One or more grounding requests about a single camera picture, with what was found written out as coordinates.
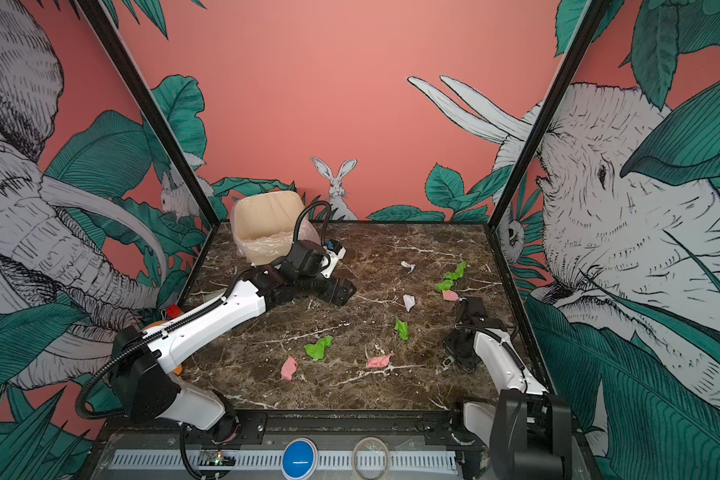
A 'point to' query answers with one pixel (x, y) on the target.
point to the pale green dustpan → (210, 295)
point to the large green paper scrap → (316, 351)
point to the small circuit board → (218, 457)
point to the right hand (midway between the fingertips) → (448, 346)
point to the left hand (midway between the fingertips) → (344, 280)
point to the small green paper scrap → (403, 329)
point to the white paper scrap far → (406, 264)
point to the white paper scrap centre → (409, 301)
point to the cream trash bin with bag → (264, 223)
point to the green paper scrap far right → (450, 277)
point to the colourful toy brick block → (173, 311)
